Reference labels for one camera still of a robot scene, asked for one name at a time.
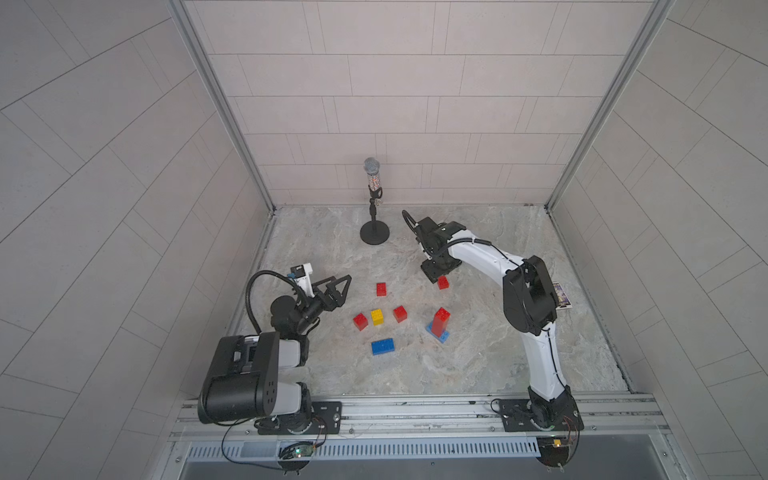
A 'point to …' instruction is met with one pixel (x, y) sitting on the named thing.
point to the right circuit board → (554, 451)
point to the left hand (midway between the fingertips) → (347, 279)
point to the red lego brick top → (381, 289)
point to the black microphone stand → (374, 232)
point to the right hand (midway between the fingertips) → (439, 270)
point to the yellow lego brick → (377, 316)
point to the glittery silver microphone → (371, 166)
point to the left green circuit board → (295, 456)
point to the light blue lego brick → (443, 337)
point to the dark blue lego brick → (382, 346)
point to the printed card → (561, 297)
